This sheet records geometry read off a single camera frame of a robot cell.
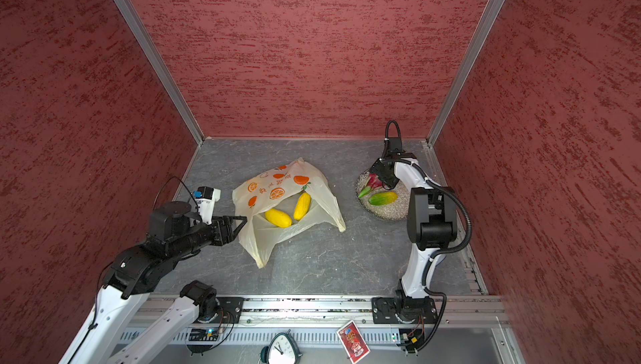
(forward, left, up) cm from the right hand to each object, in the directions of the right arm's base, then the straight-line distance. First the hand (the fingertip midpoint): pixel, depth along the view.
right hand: (378, 177), depth 98 cm
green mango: (-8, -1, -2) cm, 9 cm away
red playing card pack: (-53, +14, -5) cm, 55 cm away
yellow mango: (-16, +39, -2) cm, 42 cm away
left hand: (-28, +46, +17) cm, 56 cm away
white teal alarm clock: (-55, +34, -2) cm, 64 cm away
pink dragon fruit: (-2, +2, 0) cm, 3 cm away
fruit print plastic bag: (-10, +38, +9) cm, 40 cm away
